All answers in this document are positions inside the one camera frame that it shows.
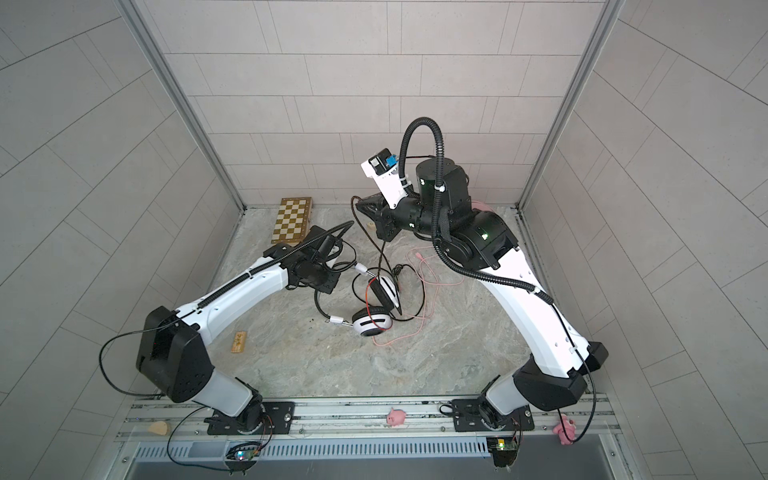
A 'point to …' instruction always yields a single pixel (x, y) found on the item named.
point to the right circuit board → (503, 449)
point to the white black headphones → (373, 321)
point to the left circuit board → (244, 450)
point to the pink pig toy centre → (396, 417)
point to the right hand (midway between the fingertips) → (359, 205)
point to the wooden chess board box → (293, 220)
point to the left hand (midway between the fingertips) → (340, 277)
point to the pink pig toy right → (570, 429)
